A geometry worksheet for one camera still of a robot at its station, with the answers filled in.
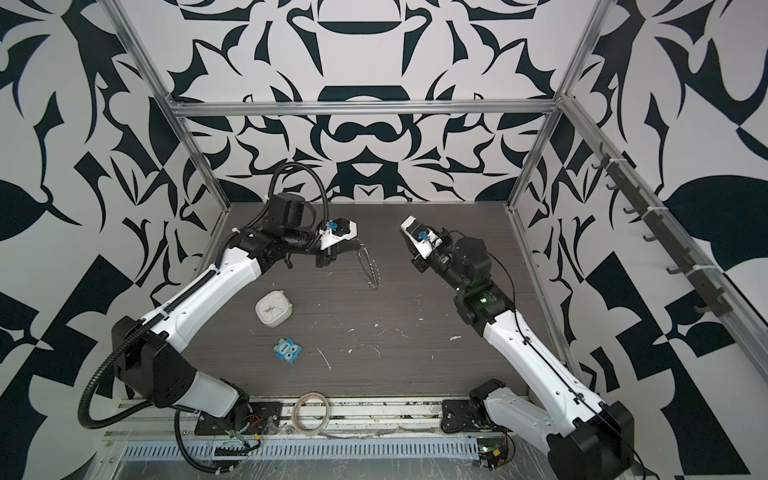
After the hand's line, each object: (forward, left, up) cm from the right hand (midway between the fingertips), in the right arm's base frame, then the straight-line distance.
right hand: (411, 223), depth 68 cm
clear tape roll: (-31, +29, -32) cm, 53 cm away
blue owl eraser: (-17, +33, -33) cm, 50 cm away
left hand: (+2, +13, -6) cm, 14 cm away
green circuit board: (-40, -18, -36) cm, 57 cm away
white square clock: (-5, +40, -31) cm, 50 cm away
